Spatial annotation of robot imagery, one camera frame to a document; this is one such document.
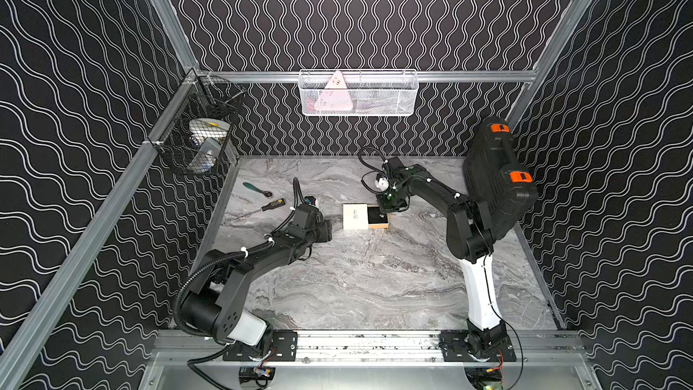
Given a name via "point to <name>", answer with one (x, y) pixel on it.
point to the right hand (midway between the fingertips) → (382, 209)
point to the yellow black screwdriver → (264, 208)
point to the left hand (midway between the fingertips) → (324, 222)
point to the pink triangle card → (335, 100)
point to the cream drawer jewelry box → (364, 217)
